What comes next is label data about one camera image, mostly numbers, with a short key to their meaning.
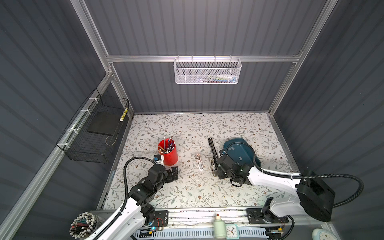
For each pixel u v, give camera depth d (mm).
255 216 723
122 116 806
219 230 647
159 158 708
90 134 722
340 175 408
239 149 991
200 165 911
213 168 870
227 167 652
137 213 532
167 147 804
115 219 477
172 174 722
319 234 668
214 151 963
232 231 686
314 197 418
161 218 723
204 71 1238
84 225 574
